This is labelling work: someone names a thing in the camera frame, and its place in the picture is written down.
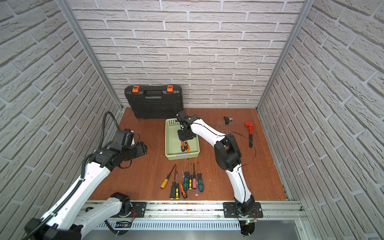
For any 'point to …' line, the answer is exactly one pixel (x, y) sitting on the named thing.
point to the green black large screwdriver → (186, 180)
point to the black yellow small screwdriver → (177, 187)
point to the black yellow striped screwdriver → (172, 189)
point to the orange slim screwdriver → (182, 191)
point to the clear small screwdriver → (183, 176)
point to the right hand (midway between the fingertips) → (184, 137)
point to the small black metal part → (226, 120)
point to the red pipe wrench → (250, 126)
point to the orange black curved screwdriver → (186, 146)
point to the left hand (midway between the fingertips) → (143, 146)
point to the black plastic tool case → (155, 101)
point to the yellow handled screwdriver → (164, 183)
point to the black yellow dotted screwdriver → (190, 179)
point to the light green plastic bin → (173, 142)
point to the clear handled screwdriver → (196, 194)
